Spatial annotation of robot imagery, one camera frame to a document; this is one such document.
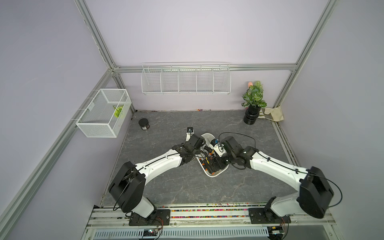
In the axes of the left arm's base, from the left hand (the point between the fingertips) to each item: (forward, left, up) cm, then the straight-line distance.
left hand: (193, 144), depth 87 cm
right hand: (-9, -11, -2) cm, 14 cm away
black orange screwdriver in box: (-10, -8, -5) cm, 14 cm away
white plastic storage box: (+5, -10, -1) cm, 11 cm away
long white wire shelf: (+42, +2, +17) cm, 46 cm away
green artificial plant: (+23, -39, +15) cm, 48 cm away
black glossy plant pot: (+24, -43, -3) cm, 49 cm away
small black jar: (+26, +35, -9) cm, 45 cm away
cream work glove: (+31, -67, -12) cm, 75 cm away
